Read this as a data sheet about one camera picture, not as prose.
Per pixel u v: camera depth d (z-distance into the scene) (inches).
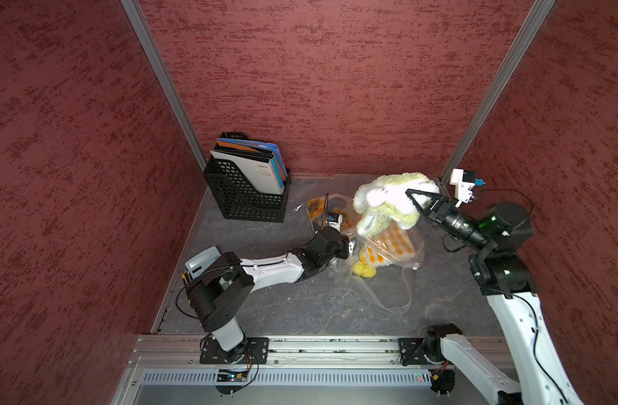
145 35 29.8
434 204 20.9
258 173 36.0
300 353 29.4
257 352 29.2
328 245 25.9
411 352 28.7
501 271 17.2
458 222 19.7
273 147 36.0
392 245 35.7
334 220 29.8
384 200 22.0
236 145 36.0
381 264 35.2
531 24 29.0
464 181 20.7
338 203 39.0
